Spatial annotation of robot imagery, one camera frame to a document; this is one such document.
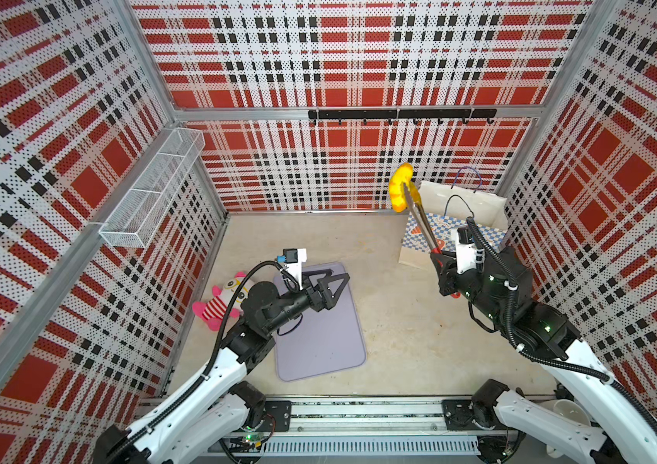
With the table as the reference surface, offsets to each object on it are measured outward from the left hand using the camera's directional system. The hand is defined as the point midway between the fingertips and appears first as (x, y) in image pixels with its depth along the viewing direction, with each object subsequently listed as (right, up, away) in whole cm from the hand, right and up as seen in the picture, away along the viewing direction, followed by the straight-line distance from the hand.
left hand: (341, 278), depth 67 cm
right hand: (+22, +5, -2) cm, 23 cm away
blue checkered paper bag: (+30, +18, +15) cm, 38 cm away
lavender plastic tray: (-7, -22, +19) cm, 30 cm away
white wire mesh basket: (-64, +19, +24) cm, 71 cm away
